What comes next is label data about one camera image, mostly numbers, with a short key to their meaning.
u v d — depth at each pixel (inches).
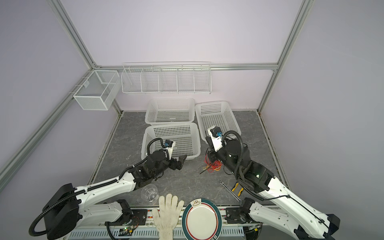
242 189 31.8
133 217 28.7
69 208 15.8
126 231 28.3
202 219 28.6
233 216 29.0
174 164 27.8
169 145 26.8
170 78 38.6
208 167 32.1
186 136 41.3
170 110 47.5
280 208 17.5
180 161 28.3
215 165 31.8
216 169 29.6
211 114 45.9
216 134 19.9
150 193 31.8
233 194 31.8
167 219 29.1
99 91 39.8
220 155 21.6
